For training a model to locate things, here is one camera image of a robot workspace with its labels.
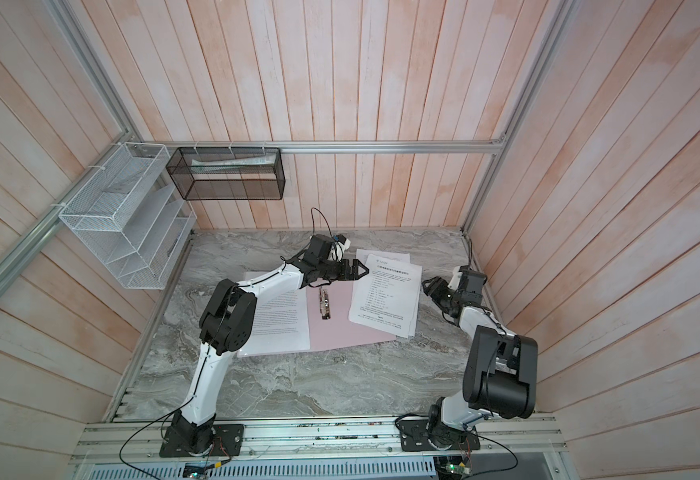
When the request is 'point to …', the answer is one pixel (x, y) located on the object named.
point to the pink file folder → (339, 330)
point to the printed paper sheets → (387, 297)
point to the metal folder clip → (324, 305)
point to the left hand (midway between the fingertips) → (360, 275)
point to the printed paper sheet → (282, 320)
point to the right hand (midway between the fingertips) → (429, 284)
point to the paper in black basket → (221, 166)
